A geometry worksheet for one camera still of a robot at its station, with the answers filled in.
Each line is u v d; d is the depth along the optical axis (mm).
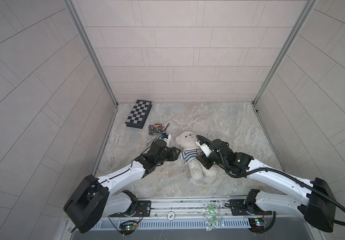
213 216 693
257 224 679
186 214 705
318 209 374
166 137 740
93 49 868
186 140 868
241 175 525
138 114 1051
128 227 645
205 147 670
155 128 991
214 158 642
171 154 711
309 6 711
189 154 805
